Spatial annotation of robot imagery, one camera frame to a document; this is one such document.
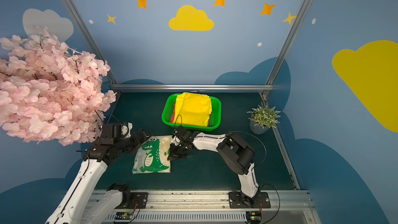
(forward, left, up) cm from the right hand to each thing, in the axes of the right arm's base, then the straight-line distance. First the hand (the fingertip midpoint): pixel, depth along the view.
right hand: (169, 158), depth 84 cm
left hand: (+5, +10, +13) cm, 17 cm away
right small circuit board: (-23, -44, -7) cm, 51 cm away
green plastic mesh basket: (+33, -25, -4) cm, 41 cm away
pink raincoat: (+27, +4, -1) cm, 27 cm away
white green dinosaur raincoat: (0, +10, 0) cm, 10 cm away
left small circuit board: (-27, +18, -5) cm, 33 cm away
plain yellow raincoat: (+35, -10, +2) cm, 36 cm away
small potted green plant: (+23, -52, +10) cm, 57 cm away
